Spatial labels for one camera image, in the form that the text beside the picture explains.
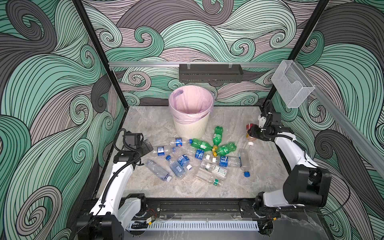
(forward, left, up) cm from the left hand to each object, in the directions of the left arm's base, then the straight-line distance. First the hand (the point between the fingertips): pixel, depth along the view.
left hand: (142, 146), depth 82 cm
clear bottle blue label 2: (-5, -49, -6) cm, 50 cm away
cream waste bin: (+11, -28, 0) cm, 30 cm away
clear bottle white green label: (-10, -41, -7) cm, 43 cm away
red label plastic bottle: (+5, -62, +2) cm, 62 cm away
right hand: (+10, -64, +2) cm, 65 cm away
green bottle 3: (+3, -49, -8) cm, 49 cm away
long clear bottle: (-10, -10, -12) cm, 19 cm away
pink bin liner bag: (+34, -25, +1) cm, 42 cm away
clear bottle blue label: (+2, -9, -9) cm, 13 cm away
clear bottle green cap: (-14, -37, -9) cm, 40 cm away
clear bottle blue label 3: (-5, -24, -8) cm, 25 cm away
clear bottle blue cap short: (-9, -20, -7) cm, 24 cm away
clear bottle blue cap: (-2, -61, -11) cm, 62 cm away
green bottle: (+14, -45, -8) cm, 48 cm away
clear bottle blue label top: (+8, -18, -9) cm, 22 cm away
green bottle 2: (+9, -33, -12) cm, 36 cm away
